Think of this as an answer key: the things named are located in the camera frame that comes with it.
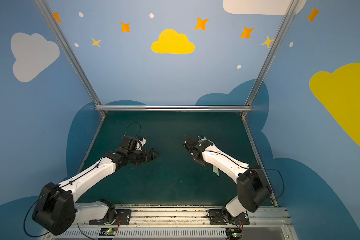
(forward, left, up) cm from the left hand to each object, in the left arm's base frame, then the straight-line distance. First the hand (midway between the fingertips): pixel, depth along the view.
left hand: (155, 156), depth 83 cm
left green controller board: (-34, +20, -14) cm, 42 cm away
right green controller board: (-34, -41, -13) cm, 55 cm away
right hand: (+2, -33, 0) cm, 33 cm away
